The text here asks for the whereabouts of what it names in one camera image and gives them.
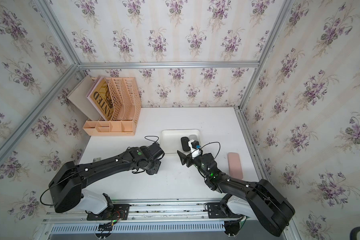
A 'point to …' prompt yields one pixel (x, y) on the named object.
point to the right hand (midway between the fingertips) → (185, 148)
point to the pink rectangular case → (235, 170)
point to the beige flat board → (78, 97)
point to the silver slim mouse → (193, 137)
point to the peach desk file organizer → (125, 106)
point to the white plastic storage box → (171, 139)
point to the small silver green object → (96, 159)
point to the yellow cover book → (99, 96)
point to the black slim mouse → (184, 141)
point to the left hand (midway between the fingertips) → (156, 168)
